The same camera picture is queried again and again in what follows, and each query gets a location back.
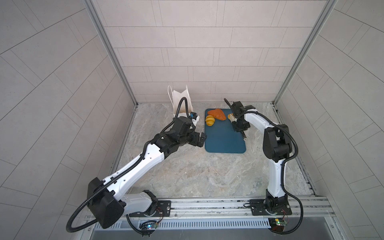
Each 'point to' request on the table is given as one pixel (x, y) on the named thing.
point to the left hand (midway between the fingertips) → (203, 132)
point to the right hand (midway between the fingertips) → (238, 129)
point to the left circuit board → (149, 225)
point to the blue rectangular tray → (221, 138)
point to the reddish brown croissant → (218, 113)
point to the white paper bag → (177, 96)
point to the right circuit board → (277, 224)
